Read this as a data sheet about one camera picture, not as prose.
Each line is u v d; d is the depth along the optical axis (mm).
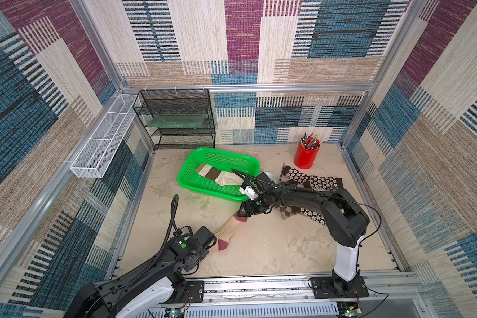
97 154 934
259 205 794
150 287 509
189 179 1045
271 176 1023
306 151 1010
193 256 586
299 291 744
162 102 1006
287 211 937
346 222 502
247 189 852
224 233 854
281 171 1085
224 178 1037
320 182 1037
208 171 1079
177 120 1036
